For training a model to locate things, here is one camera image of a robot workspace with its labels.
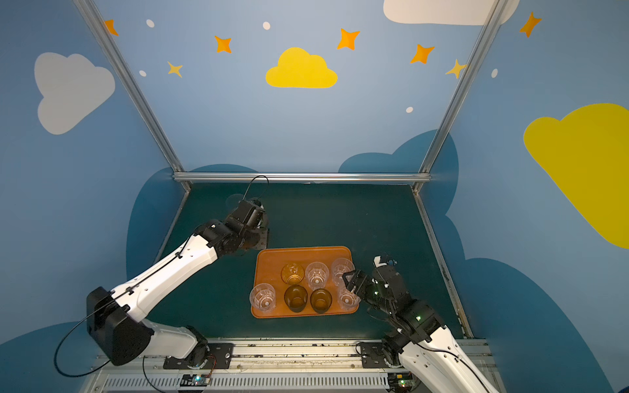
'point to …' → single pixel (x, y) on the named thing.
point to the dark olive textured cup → (296, 297)
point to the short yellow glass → (292, 273)
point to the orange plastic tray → (267, 265)
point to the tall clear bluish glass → (233, 201)
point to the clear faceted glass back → (262, 297)
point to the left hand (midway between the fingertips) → (268, 236)
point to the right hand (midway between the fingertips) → (352, 277)
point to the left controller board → (195, 379)
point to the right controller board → (400, 381)
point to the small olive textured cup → (320, 300)
